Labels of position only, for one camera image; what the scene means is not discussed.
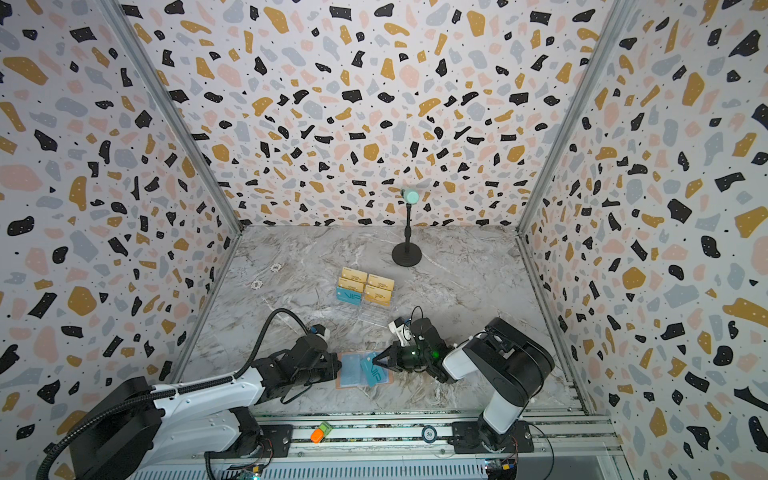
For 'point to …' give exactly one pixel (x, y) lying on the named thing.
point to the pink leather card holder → (360, 370)
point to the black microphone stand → (408, 253)
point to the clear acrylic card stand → (369, 312)
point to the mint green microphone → (411, 196)
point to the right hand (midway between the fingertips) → (373, 359)
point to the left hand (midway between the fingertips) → (350, 362)
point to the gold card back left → (354, 275)
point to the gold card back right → (381, 282)
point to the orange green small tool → (318, 434)
